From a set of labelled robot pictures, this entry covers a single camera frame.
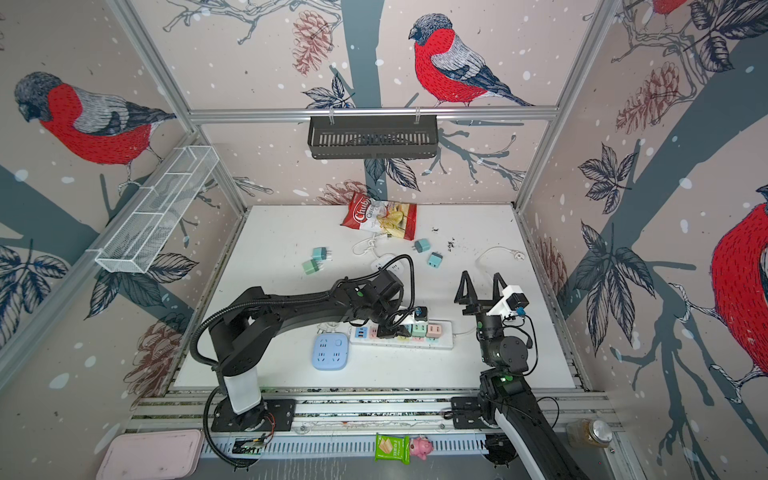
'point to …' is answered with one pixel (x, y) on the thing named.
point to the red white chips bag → (396, 219)
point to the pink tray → (152, 455)
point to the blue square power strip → (330, 351)
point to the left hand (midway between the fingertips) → (409, 328)
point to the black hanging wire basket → (355, 139)
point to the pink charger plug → (434, 330)
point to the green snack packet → (393, 448)
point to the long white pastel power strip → (367, 334)
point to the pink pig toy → (421, 447)
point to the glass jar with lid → (589, 432)
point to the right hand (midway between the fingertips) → (477, 278)
